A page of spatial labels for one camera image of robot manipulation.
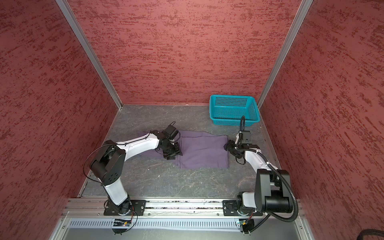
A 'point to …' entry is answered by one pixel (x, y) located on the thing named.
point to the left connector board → (120, 222)
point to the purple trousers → (199, 150)
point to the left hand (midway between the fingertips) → (179, 158)
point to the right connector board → (246, 225)
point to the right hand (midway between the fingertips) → (227, 149)
